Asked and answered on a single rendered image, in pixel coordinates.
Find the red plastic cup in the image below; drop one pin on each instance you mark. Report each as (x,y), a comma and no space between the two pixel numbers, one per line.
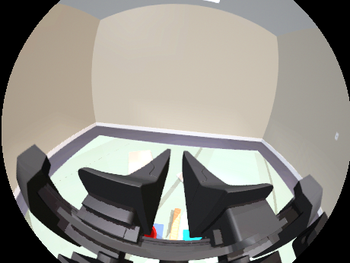
(153,233)

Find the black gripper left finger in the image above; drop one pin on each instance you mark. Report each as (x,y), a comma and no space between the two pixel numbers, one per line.
(142,189)

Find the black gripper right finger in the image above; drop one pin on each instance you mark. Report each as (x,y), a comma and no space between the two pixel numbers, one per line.
(206,195)

